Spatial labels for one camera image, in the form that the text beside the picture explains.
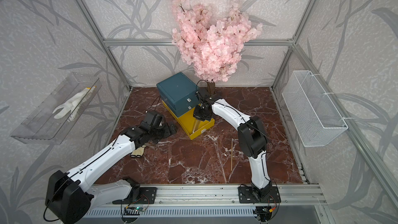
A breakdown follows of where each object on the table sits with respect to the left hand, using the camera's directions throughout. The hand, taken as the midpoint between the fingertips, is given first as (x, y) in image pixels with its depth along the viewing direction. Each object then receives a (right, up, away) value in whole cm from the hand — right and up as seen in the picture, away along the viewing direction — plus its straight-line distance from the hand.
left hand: (173, 131), depth 81 cm
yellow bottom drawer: (+9, 0, +18) cm, 20 cm away
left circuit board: (-13, -33, -11) cm, 37 cm away
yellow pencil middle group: (+11, +1, +17) cm, 20 cm away
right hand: (+11, +7, +10) cm, 16 cm away
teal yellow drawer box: (+1, +20, +6) cm, 21 cm away
